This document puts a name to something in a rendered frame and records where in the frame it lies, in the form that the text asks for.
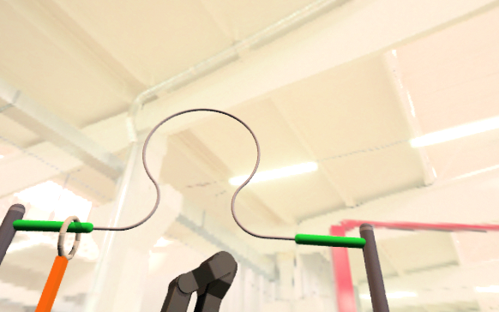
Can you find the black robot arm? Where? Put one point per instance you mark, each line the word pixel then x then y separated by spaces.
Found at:
pixel 211 281

